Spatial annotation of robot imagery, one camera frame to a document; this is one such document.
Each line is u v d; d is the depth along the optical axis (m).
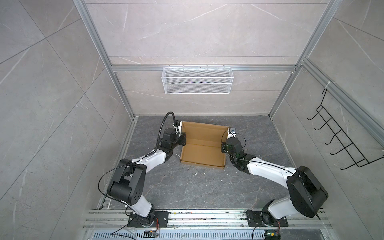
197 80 1.01
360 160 0.58
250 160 0.62
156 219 0.73
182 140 0.81
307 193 0.42
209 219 0.75
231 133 0.74
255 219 0.73
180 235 0.70
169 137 0.70
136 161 0.50
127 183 0.45
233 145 0.65
